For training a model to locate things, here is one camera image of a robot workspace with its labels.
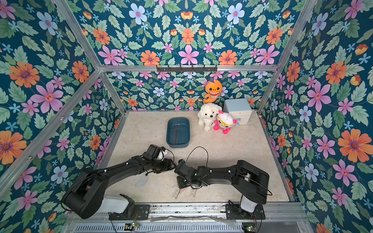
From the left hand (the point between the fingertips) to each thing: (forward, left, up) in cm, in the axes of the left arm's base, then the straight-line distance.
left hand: (174, 166), depth 86 cm
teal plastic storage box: (+18, -6, +3) cm, 19 cm away
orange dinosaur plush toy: (+44, -29, +23) cm, 57 cm away
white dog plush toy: (+29, -23, +13) cm, 39 cm away
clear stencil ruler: (-14, -1, -3) cm, 14 cm away
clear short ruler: (-15, -10, -4) cm, 19 cm away
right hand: (-9, -3, -2) cm, 10 cm away
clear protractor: (-6, +20, -3) cm, 21 cm away
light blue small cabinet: (+35, -47, +11) cm, 59 cm away
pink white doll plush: (+23, -34, +11) cm, 43 cm away
